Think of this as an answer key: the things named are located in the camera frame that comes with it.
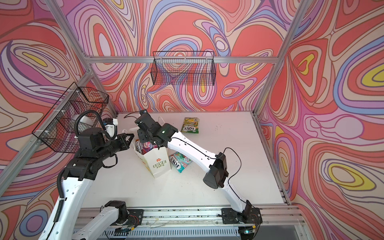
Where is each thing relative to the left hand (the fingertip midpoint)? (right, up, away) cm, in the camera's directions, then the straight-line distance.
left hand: (135, 134), depth 68 cm
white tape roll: (-26, +7, +5) cm, 27 cm away
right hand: (+3, -1, +9) cm, 9 cm away
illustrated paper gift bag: (+8, -16, +10) cm, 20 cm away
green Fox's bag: (+25, +5, +39) cm, 47 cm away
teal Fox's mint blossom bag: (+19, -17, +21) cm, 33 cm away
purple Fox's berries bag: (+2, -7, +9) cm, 12 cm away
